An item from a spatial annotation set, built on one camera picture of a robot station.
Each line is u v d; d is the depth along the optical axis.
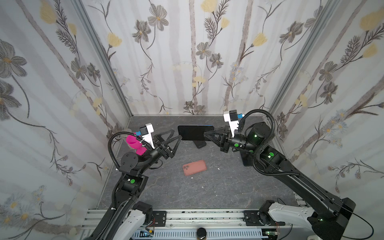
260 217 0.66
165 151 0.51
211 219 0.75
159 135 0.60
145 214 0.63
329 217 0.39
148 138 0.53
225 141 0.50
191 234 0.70
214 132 0.54
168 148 0.51
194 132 0.57
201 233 0.62
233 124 0.50
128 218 0.58
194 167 0.94
